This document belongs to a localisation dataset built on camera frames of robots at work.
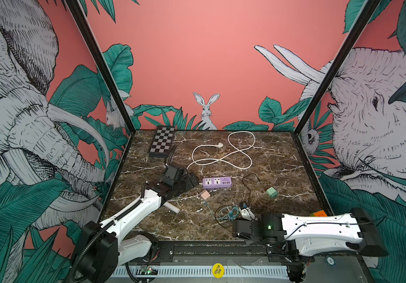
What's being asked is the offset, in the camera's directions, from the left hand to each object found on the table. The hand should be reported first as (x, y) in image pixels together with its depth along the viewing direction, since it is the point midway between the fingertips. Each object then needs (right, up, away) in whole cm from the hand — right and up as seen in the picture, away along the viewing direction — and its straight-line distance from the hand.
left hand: (195, 180), depth 84 cm
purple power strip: (+11, -3, +9) cm, 14 cm away
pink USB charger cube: (+5, -9, +6) cm, 12 cm away
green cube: (+40, -8, +7) cm, 41 cm away
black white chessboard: (-23, +20, +27) cm, 40 cm away
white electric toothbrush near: (-12, -14, +2) cm, 18 cm away
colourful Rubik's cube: (+59, -15, -3) cm, 61 cm away
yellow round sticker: (+10, -34, -14) cm, 38 cm away
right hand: (+22, -20, -10) cm, 32 cm away
